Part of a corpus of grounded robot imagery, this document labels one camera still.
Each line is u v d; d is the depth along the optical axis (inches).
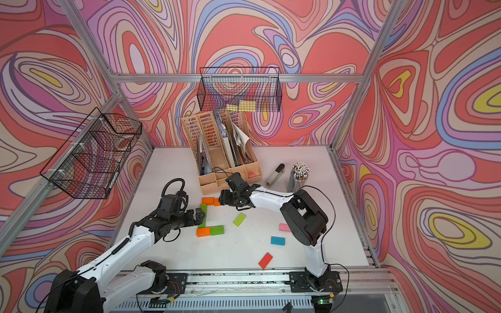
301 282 28.9
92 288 15.7
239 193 28.1
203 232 33.4
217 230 34.0
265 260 31.0
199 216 30.7
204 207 36.6
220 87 37.7
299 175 33.4
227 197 32.2
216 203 36.4
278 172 40.3
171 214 25.6
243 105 32.4
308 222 20.3
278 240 32.8
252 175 40.2
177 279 29.5
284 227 34.4
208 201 36.9
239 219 35.9
